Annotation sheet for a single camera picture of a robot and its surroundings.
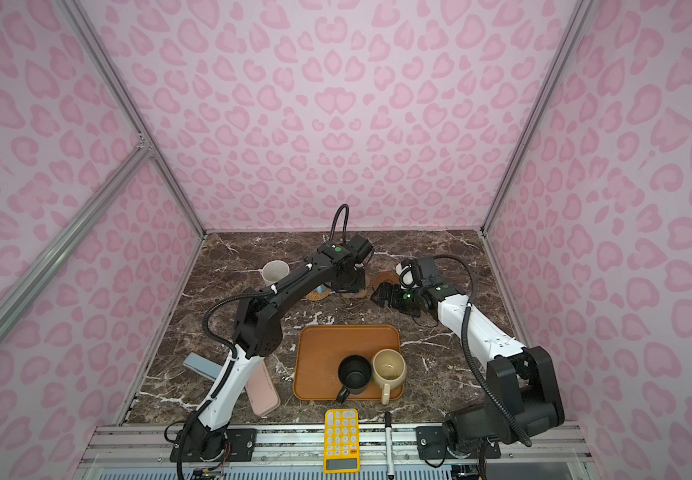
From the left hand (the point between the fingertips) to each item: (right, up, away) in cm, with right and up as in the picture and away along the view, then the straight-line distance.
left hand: (360, 284), depth 95 cm
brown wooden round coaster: (+9, +1, +10) cm, 13 cm away
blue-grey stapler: (-43, -21, -13) cm, 50 cm away
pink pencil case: (-26, -29, -14) cm, 42 cm away
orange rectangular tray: (-13, -19, -6) cm, 24 cm away
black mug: (-2, -23, -13) cm, 26 cm away
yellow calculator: (-5, -36, -22) cm, 43 cm away
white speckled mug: (-28, +4, +5) cm, 29 cm away
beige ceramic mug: (+8, -23, -11) cm, 26 cm away
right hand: (+7, -3, -11) cm, 13 cm away
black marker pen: (+7, -37, -23) cm, 44 cm away
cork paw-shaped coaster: (-2, -4, 0) cm, 4 cm away
